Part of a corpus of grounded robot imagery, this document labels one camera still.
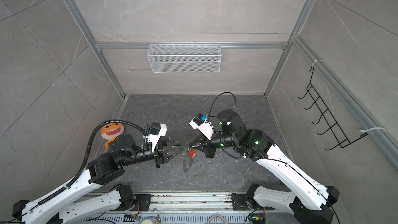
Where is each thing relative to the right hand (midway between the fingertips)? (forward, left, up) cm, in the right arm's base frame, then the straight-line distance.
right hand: (191, 143), depth 58 cm
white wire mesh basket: (+63, +7, -2) cm, 63 cm away
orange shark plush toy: (+21, +50, -24) cm, 59 cm away
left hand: (-2, +3, +4) cm, 5 cm away
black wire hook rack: (+6, -59, -4) cm, 59 cm away
